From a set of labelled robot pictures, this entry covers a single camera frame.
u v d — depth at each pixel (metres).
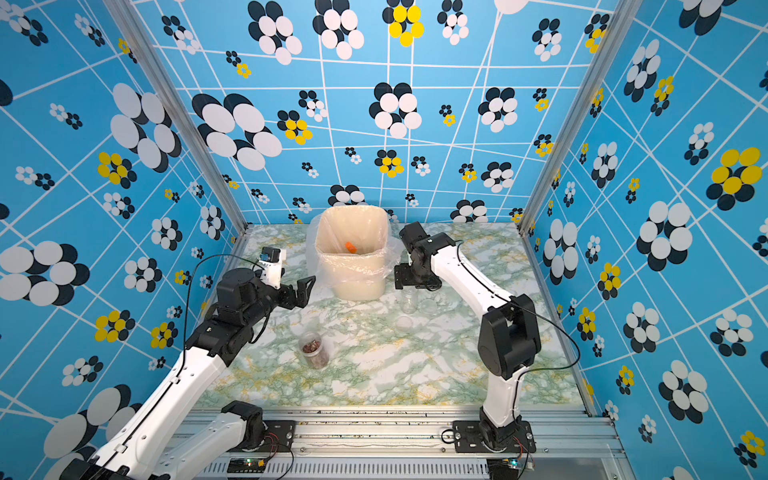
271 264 0.63
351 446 0.73
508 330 0.49
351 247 0.98
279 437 0.72
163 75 0.79
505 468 0.70
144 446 0.40
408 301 0.92
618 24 0.69
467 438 0.72
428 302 0.99
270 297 0.63
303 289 0.69
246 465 0.72
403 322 0.94
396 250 0.83
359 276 0.82
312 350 0.81
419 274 0.73
